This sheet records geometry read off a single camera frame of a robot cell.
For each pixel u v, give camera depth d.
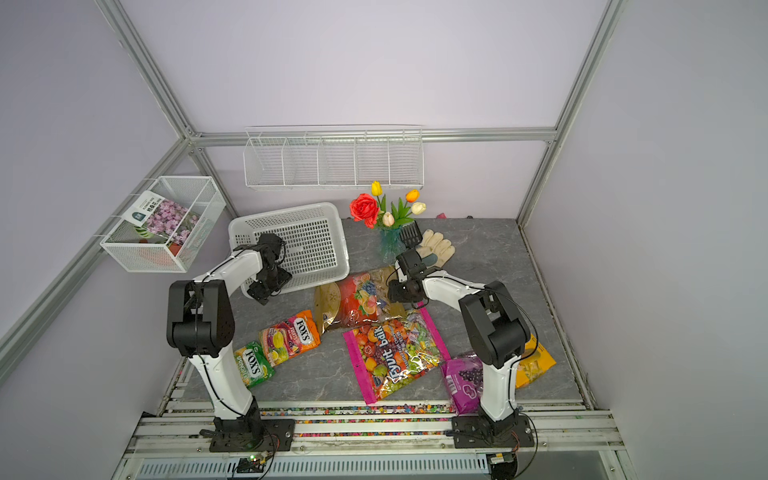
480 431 0.67
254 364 0.84
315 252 1.05
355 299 0.93
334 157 1.00
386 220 0.81
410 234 1.16
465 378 0.77
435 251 1.10
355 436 0.75
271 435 0.74
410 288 0.73
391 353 0.83
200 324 0.52
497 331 0.51
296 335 0.89
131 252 0.74
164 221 0.74
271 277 0.81
